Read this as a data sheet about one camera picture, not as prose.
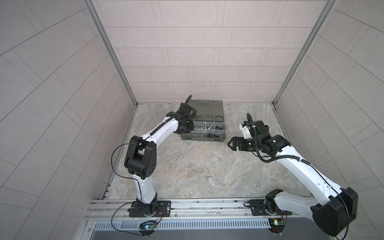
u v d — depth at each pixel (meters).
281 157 0.49
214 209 0.72
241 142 0.67
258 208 0.71
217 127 1.02
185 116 0.71
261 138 0.57
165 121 0.58
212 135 0.97
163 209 0.70
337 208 0.37
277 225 0.68
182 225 1.05
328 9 0.72
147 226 0.64
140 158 0.48
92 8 0.71
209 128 0.99
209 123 1.02
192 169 0.84
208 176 0.81
